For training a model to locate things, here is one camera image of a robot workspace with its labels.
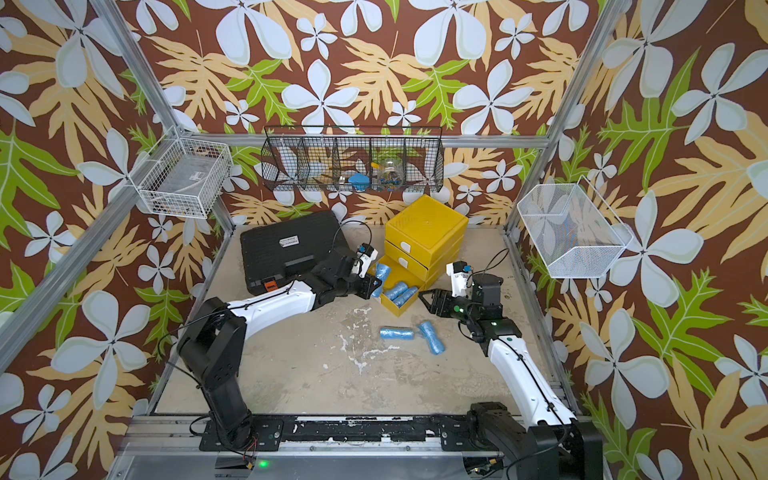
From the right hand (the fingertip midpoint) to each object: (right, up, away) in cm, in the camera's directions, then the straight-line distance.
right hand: (425, 294), depth 80 cm
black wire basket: (-21, +43, +17) cm, 51 cm away
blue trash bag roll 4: (-8, -13, +8) cm, 17 cm away
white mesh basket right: (+42, +16, 0) cm, 45 cm away
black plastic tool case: (-46, +12, +23) cm, 53 cm away
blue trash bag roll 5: (+4, -16, +7) cm, 18 cm away
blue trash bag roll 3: (-11, +6, +8) cm, 15 cm away
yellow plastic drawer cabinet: (0, +15, +6) cm, 16 cm away
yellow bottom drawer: (-7, +4, +18) cm, 19 cm away
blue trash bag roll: (-7, -1, +18) cm, 19 cm away
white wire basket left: (-68, +33, +5) cm, 76 cm away
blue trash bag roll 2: (-4, -3, +15) cm, 16 cm away
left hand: (-12, +4, +8) cm, 15 cm away
